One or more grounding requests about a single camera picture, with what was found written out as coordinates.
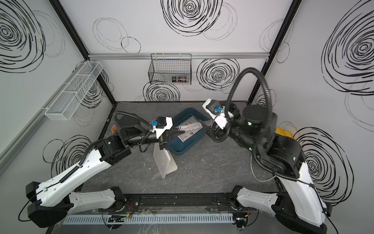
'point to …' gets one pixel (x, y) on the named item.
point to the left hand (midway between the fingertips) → (183, 130)
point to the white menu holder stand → (164, 160)
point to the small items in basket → (179, 79)
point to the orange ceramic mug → (114, 128)
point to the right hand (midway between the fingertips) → (212, 110)
